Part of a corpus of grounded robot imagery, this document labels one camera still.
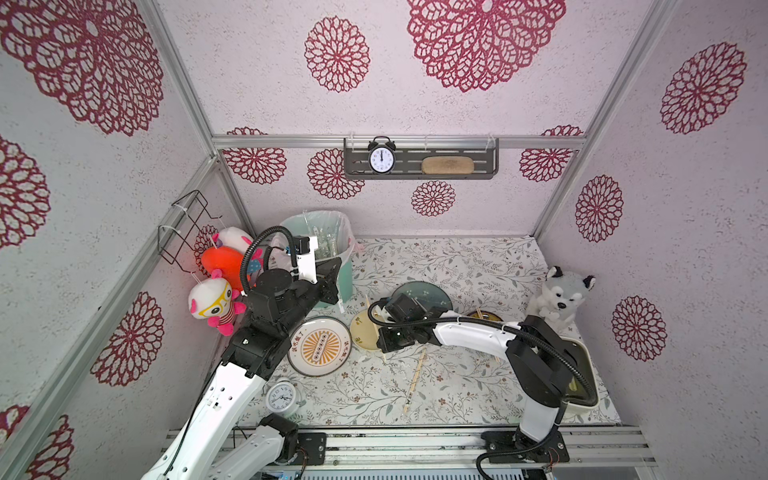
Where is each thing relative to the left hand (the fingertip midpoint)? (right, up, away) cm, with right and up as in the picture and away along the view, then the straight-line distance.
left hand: (339, 263), depth 66 cm
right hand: (+7, -23, +20) cm, 31 cm away
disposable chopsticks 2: (+19, -34, +19) cm, 43 cm away
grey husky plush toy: (+59, -9, +17) cm, 63 cm away
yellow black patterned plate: (+43, -17, +31) cm, 56 cm away
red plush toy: (-37, +1, +24) cm, 44 cm away
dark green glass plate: (+26, -11, +37) cm, 47 cm away
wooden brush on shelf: (+29, +30, +24) cm, 48 cm away
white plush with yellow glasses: (-33, -9, +9) cm, 35 cm away
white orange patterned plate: (-10, -25, +25) cm, 37 cm away
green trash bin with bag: (-5, +8, +29) cm, 30 cm away
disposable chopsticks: (+8, -15, +5) cm, 18 cm away
